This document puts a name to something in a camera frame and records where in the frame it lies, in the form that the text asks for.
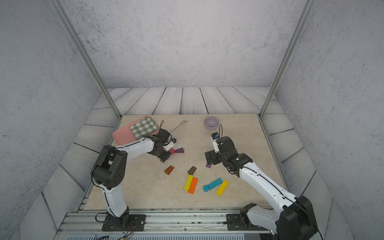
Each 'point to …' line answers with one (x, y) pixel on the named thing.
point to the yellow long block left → (188, 182)
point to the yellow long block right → (222, 188)
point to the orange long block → (192, 185)
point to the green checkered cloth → (146, 126)
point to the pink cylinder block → (171, 150)
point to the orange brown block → (169, 170)
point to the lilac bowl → (211, 123)
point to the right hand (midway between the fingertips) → (214, 151)
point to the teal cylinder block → (212, 184)
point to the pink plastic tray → (124, 135)
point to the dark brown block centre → (192, 170)
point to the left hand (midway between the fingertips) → (168, 156)
